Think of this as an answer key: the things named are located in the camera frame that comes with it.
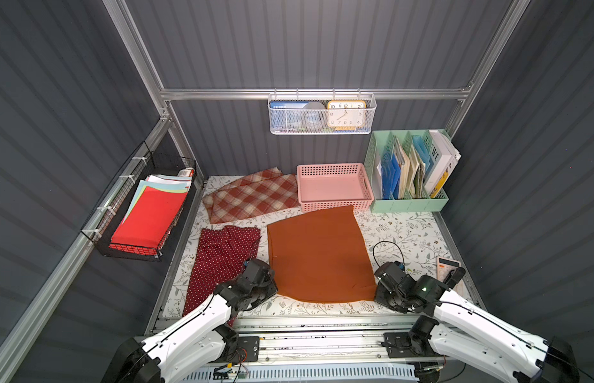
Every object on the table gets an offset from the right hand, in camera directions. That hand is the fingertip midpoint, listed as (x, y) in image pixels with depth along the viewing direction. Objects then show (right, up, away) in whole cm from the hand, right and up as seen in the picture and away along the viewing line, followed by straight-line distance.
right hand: (379, 297), depth 79 cm
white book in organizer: (+30, +50, +14) cm, 60 cm away
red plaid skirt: (-49, +36, +35) cm, 70 cm away
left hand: (-35, +3, +3) cm, 35 cm away
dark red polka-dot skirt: (-58, +10, +13) cm, 61 cm away
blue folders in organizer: (+11, +43, +19) cm, 48 cm away
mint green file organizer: (+18, +45, +17) cm, 51 cm away
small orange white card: (+29, +8, +11) cm, 31 cm away
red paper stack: (-73, +29, -5) cm, 79 cm away
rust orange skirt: (-18, +10, +18) cm, 27 cm away
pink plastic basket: (-11, +40, +39) cm, 57 cm away
